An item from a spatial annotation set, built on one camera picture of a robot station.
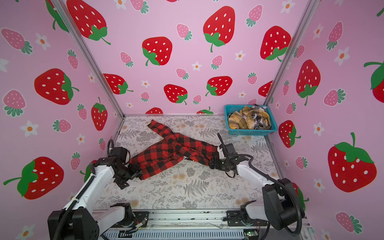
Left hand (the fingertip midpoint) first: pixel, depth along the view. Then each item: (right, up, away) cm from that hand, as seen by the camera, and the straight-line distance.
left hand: (137, 175), depth 82 cm
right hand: (+43, +5, +6) cm, 43 cm away
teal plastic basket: (+67, +24, +22) cm, 74 cm away
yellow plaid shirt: (+69, +34, +25) cm, 81 cm away
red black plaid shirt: (+15, +11, +18) cm, 26 cm away
